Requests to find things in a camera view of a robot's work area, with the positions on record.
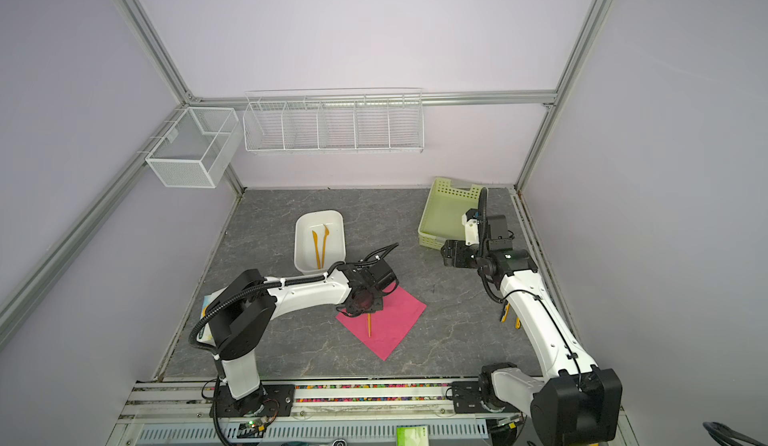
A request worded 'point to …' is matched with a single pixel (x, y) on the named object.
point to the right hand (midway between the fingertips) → (458, 252)
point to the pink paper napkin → (389, 326)
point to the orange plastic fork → (326, 234)
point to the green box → (412, 435)
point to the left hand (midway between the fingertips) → (373, 309)
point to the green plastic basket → (442, 218)
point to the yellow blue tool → (504, 314)
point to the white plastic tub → (319, 240)
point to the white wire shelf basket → (378, 120)
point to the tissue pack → (205, 335)
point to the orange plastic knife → (315, 237)
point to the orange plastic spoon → (369, 324)
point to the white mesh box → (198, 149)
